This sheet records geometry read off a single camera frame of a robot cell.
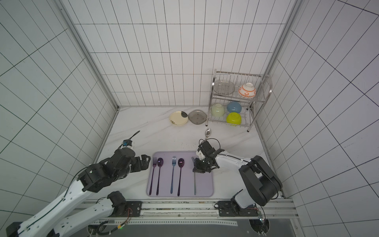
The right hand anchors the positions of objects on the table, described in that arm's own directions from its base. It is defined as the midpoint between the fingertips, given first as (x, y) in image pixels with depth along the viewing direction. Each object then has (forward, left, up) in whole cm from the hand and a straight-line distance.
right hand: (189, 171), depth 85 cm
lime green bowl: (+36, -29, +7) cm, 46 cm away
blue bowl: (+48, -30, +7) cm, 57 cm away
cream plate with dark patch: (+40, +12, 0) cm, 42 cm away
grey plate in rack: (+47, -20, +25) cm, 57 cm away
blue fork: (+5, +10, 0) cm, 12 cm away
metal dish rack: (+34, -27, +28) cm, 51 cm away
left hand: (-3, +25, +16) cm, 29 cm away
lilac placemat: (-3, +12, 0) cm, 12 cm away
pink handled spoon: (+28, -11, +1) cm, 30 cm away
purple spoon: (+3, +18, +1) cm, 19 cm away
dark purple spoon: (+4, +6, +1) cm, 7 cm away
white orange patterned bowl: (+39, -33, +30) cm, 59 cm away
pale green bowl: (+44, -18, +7) cm, 48 cm away
